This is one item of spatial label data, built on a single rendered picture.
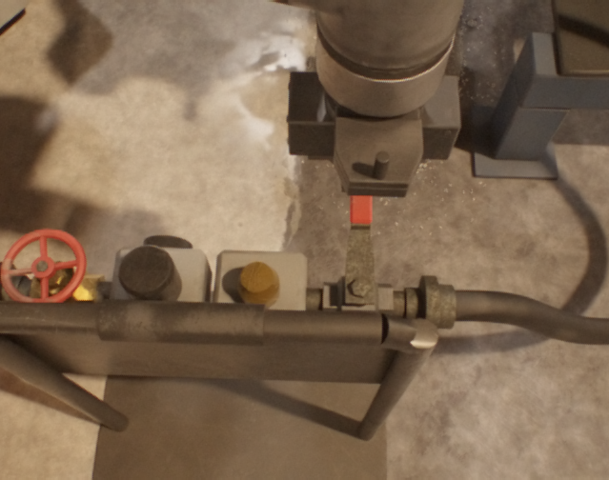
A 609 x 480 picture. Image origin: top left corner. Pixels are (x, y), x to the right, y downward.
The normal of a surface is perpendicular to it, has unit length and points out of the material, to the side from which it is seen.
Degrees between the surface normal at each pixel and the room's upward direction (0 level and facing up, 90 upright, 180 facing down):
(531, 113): 90
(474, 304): 16
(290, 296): 0
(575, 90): 90
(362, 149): 0
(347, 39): 90
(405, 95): 91
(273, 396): 0
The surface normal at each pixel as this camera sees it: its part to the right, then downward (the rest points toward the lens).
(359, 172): 0.00, -0.39
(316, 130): -0.04, 0.92
